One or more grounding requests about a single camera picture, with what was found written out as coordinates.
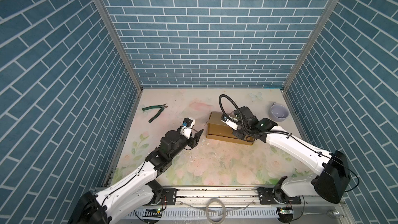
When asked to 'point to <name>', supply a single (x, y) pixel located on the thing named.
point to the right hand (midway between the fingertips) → (233, 124)
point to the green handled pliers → (161, 107)
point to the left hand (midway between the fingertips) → (198, 127)
